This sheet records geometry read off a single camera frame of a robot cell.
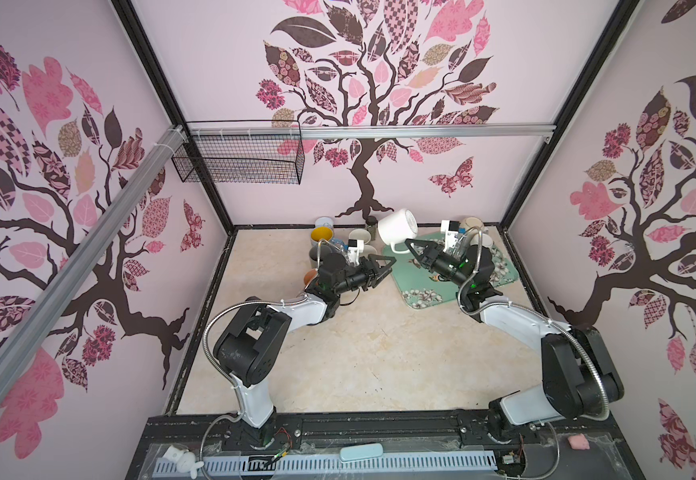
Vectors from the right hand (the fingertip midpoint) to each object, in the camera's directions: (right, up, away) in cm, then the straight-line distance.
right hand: (407, 240), depth 77 cm
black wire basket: (-51, +30, +18) cm, 61 cm away
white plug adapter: (-54, -52, -9) cm, 75 cm away
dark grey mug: (-28, -3, +23) cm, 37 cm away
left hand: (-2, -7, +4) cm, 9 cm away
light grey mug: (-12, +4, +29) cm, 31 cm away
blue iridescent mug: (-26, +4, +30) cm, 40 cm away
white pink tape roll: (-26, +9, +37) cm, 46 cm away
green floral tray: (+8, -16, +23) cm, 29 cm away
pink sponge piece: (+41, -50, -6) cm, 64 cm away
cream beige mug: (+31, +8, +33) cm, 46 cm away
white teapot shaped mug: (-2, +3, +1) cm, 4 cm away
